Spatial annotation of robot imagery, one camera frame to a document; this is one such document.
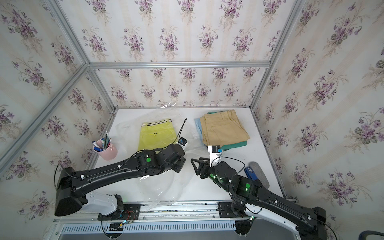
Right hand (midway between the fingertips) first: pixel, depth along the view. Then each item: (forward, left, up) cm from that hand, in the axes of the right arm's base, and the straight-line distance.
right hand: (197, 160), depth 68 cm
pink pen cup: (+10, +52, -11) cm, 54 cm away
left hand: (+3, +6, -5) cm, 9 cm away
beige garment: (+27, -16, -10) cm, 33 cm away
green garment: (+17, -26, -13) cm, 34 cm away
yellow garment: (+26, +28, -18) cm, 43 cm away
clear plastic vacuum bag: (-10, +18, -13) cm, 25 cm away
